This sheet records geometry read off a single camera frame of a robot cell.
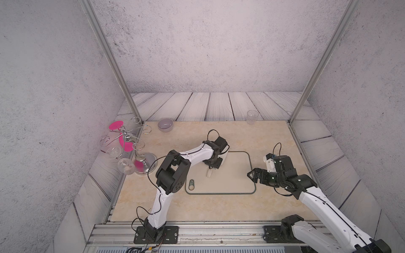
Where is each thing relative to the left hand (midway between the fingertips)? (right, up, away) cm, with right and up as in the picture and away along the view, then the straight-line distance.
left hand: (216, 165), depth 96 cm
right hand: (+19, -2, -18) cm, 26 cm away
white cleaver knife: (+3, +8, -13) cm, 16 cm away
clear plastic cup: (+28, +32, +23) cm, 48 cm away
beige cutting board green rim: (+8, -7, -2) cm, 11 cm away
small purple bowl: (-36, +26, +19) cm, 48 cm away
